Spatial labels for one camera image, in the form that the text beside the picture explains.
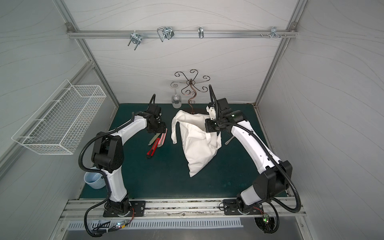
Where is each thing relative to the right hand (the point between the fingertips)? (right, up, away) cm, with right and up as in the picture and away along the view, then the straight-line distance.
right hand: (207, 125), depth 79 cm
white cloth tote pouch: (-5, -11, +3) cm, 13 cm away
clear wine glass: (-19, +16, +16) cm, 30 cm away
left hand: (-28, -4, +17) cm, 33 cm away
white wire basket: (-70, +1, -11) cm, 71 cm away
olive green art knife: (-34, -10, +20) cm, 41 cm away
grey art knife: (+17, -11, +20) cm, 28 cm away
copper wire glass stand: (-11, +21, +7) cm, 25 cm away
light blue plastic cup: (-63, -31, +4) cm, 70 cm away
